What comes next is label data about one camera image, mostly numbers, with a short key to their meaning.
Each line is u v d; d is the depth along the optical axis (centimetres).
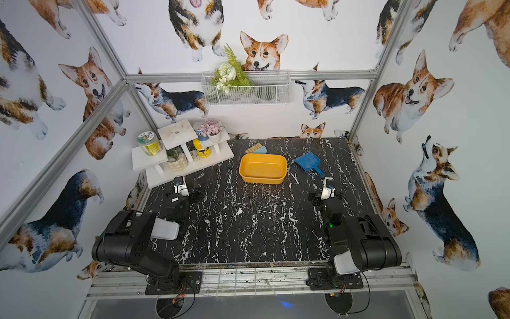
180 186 78
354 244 45
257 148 117
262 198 98
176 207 70
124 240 45
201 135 95
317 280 73
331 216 69
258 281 75
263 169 109
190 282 73
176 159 105
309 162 112
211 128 92
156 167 101
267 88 93
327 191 78
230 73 77
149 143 90
